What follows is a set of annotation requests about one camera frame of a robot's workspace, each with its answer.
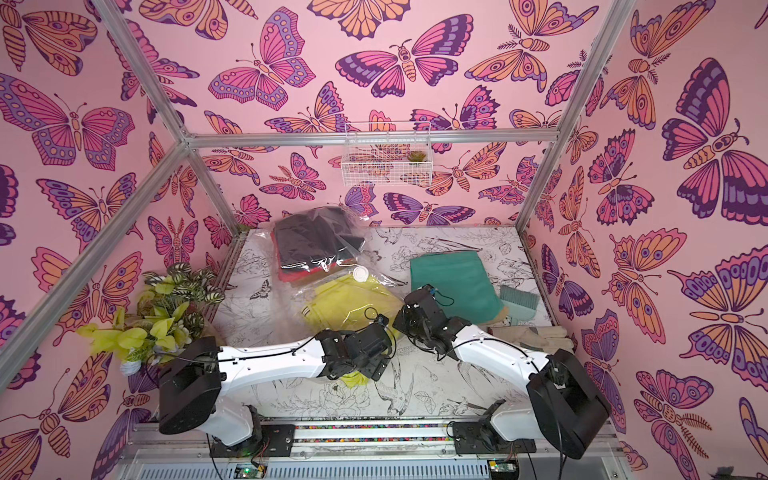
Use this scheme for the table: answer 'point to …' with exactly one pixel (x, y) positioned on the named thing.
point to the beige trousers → (504, 312)
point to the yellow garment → (343, 303)
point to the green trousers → (460, 283)
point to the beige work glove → (541, 338)
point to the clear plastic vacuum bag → (340, 268)
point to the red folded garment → (295, 277)
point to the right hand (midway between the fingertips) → (394, 315)
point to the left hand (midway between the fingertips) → (377, 354)
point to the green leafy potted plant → (168, 314)
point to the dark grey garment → (313, 237)
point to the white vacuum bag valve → (360, 274)
